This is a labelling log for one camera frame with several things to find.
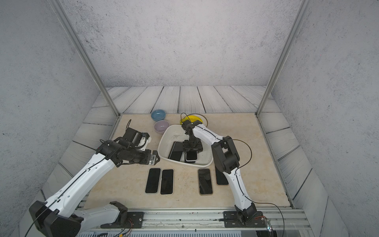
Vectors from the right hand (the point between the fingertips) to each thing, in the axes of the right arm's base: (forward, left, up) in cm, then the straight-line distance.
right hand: (190, 152), depth 96 cm
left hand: (-14, +17, +17) cm, 27 cm away
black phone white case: (-19, +13, -2) cm, 23 cm away
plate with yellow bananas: (+28, -2, +3) cm, 28 cm away
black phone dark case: (0, +9, +1) cm, 9 cm away
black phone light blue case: (-19, +20, +1) cm, 28 cm away
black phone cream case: (-17, -18, -1) cm, 24 cm away
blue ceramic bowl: (+33, +27, 0) cm, 43 cm away
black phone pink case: (-18, -9, -3) cm, 20 cm away
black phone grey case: (-3, 0, 0) cm, 4 cm away
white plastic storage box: (+16, +12, -1) cm, 20 cm away
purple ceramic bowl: (+20, +22, +2) cm, 30 cm away
